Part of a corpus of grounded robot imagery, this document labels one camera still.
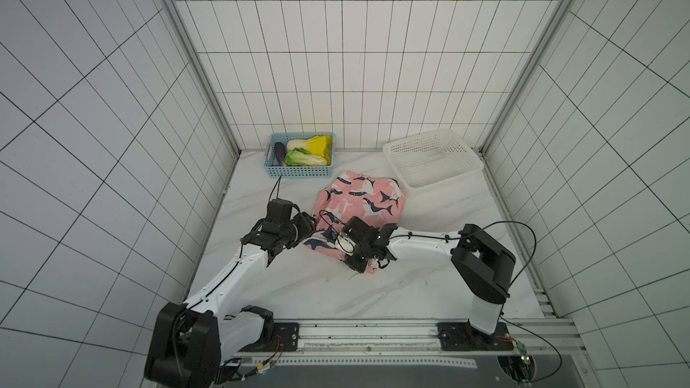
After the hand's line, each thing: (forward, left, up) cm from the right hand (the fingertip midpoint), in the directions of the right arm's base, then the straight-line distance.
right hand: (341, 261), depth 87 cm
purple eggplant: (+46, +31, +3) cm, 55 cm away
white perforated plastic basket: (+50, -38, -1) cm, 63 cm away
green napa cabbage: (+39, +19, +8) cm, 44 cm away
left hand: (+7, +10, +9) cm, 15 cm away
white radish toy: (+48, +25, +6) cm, 55 cm away
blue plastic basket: (+41, +35, -3) cm, 54 cm away
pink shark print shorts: (+26, -1, +1) cm, 26 cm away
